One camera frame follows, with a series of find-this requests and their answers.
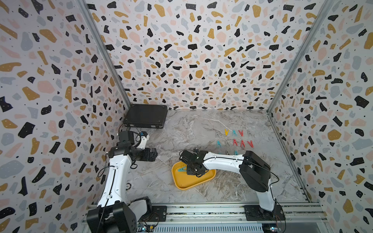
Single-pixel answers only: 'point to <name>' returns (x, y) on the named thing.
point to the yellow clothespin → (226, 132)
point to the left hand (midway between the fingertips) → (149, 152)
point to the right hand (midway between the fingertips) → (190, 172)
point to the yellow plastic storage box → (182, 181)
